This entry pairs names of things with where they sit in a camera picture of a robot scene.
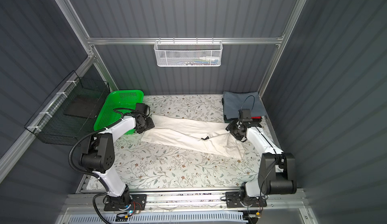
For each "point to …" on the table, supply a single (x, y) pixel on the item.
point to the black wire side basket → (70, 114)
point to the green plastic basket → (118, 104)
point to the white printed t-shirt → (207, 136)
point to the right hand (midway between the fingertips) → (231, 130)
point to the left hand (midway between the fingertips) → (149, 126)
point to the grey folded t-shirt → (234, 101)
